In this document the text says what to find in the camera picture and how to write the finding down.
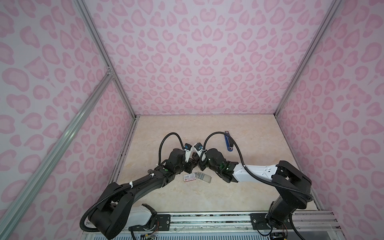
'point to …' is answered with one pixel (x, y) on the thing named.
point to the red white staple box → (189, 177)
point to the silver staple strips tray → (203, 177)
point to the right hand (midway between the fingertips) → (195, 153)
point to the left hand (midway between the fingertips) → (194, 157)
